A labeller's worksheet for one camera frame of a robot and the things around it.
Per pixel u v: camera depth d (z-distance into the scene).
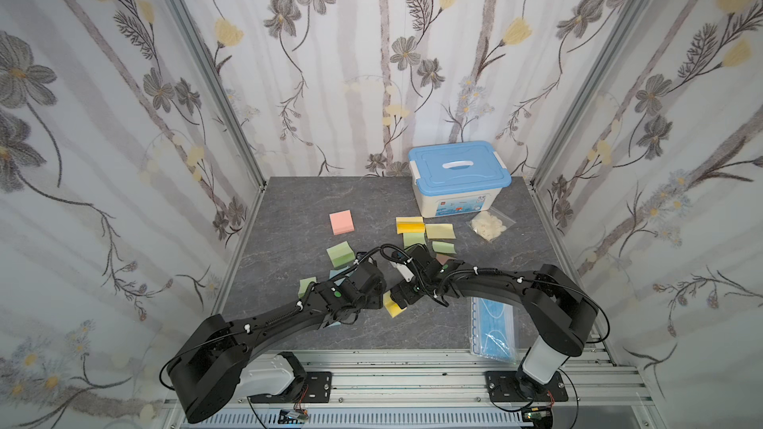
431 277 0.68
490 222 1.07
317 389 0.74
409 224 1.08
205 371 0.41
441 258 0.99
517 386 0.66
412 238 1.02
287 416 0.71
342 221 1.08
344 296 0.62
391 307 0.84
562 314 0.46
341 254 0.98
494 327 0.83
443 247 1.02
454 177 1.00
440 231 1.07
